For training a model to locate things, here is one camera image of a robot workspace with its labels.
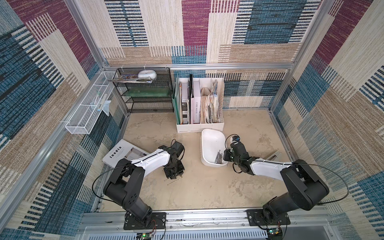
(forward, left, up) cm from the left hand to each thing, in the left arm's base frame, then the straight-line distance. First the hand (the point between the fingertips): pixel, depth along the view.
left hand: (181, 174), depth 87 cm
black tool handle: (+10, -57, +1) cm, 58 cm away
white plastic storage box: (+19, -20, -2) cm, 27 cm away
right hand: (+14, -26, +3) cm, 30 cm away
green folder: (+32, +2, +29) cm, 43 cm away
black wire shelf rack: (+44, +23, +26) cm, 56 cm away
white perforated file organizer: (+39, -13, +18) cm, 45 cm away
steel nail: (+10, -23, 0) cm, 25 cm away
